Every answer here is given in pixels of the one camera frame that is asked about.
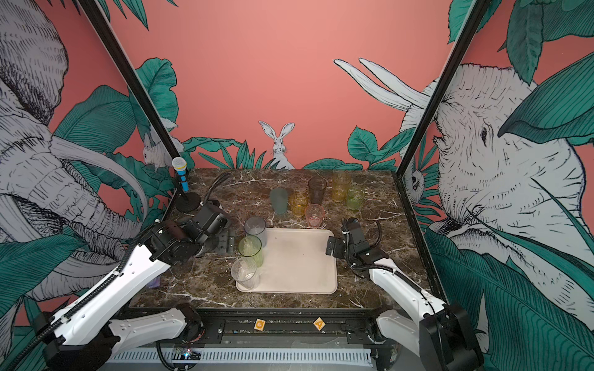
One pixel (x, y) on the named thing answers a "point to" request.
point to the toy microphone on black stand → (189, 202)
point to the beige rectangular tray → (295, 261)
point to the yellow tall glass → (340, 180)
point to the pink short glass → (314, 215)
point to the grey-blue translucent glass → (256, 226)
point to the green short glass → (355, 195)
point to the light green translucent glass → (250, 246)
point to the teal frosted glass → (279, 197)
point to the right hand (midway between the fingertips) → (336, 240)
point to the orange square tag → (260, 325)
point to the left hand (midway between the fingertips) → (224, 235)
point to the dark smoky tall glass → (316, 187)
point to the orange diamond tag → (319, 324)
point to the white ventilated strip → (346, 355)
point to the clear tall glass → (244, 272)
